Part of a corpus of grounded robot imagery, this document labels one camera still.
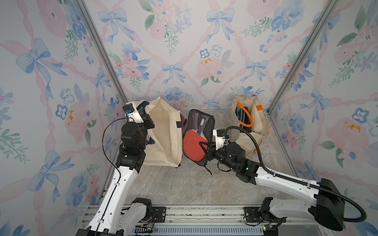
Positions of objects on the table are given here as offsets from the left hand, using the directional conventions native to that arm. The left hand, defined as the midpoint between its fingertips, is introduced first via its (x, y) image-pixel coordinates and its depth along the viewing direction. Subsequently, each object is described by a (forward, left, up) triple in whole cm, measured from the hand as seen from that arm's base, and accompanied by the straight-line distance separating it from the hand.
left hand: (143, 108), depth 67 cm
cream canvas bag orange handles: (+16, -58, -21) cm, 63 cm away
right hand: (-6, -24, -13) cm, 28 cm away
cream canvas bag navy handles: (+1, -8, -21) cm, 23 cm away
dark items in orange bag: (+14, -55, -22) cm, 61 cm away
